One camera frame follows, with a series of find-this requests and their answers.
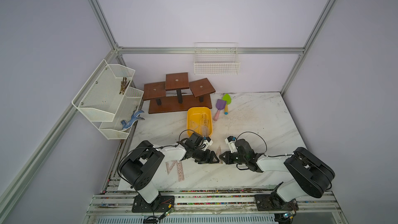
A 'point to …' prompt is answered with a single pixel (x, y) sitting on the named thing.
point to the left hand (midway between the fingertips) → (213, 163)
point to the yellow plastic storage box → (199, 120)
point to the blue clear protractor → (204, 130)
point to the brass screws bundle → (124, 85)
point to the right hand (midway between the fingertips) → (221, 158)
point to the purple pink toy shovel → (220, 104)
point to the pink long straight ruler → (180, 171)
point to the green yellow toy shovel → (228, 99)
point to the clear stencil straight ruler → (204, 122)
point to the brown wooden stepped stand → (159, 102)
